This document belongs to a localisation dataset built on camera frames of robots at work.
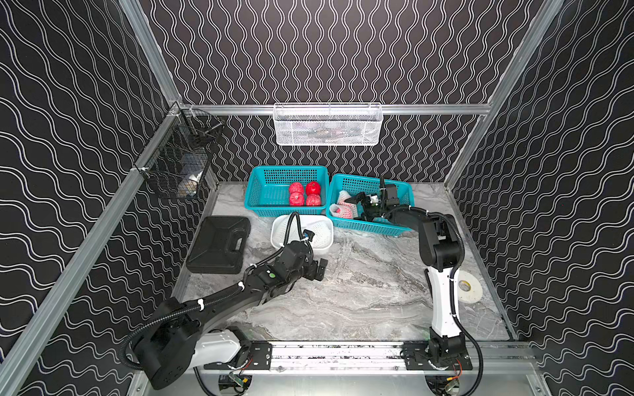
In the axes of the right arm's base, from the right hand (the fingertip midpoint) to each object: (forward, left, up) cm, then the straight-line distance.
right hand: (347, 208), depth 104 cm
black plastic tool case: (-19, +48, 0) cm, 52 cm away
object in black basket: (-9, +56, +21) cm, 60 cm away
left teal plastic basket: (+13, +37, -4) cm, 39 cm away
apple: (+10, +15, +1) cm, 18 cm away
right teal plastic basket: (+20, -6, -6) cm, 21 cm away
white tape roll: (-32, -42, -7) cm, 53 cm away
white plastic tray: (-20, +13, -1) cm, 24 cm away
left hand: (-26, +12, +7) cm, 30 cm away
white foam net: (-7, +11, -4) cm, 13 cm away
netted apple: (+11, +23, +1) cm, 25 cm away
